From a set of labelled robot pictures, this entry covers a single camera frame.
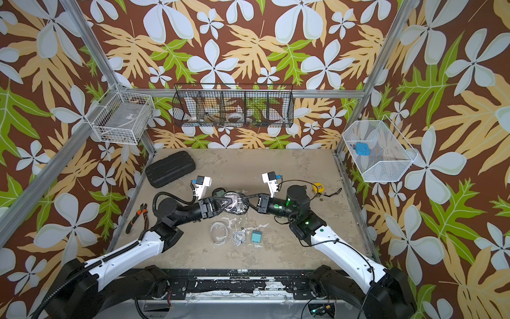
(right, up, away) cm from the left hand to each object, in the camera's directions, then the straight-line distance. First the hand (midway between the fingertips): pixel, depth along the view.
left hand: (232, 202), depth 65 cm
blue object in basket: (+55, +20, +20) cm, 62 cm away
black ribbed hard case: (-37, +11, +39) cm, 55 cm away
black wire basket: (-3, +43, +32) cm, 54 cm away
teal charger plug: (+8, -18, +22) cm, 30 cm away
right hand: (+3, 0, +2) cm, 4 cm away
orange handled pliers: (-47, -9, +31) cm, 57 cm away
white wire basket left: (-52, +34, +22) cm, 66 cm away
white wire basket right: (+61, +17, +12) cm, 65 cm away
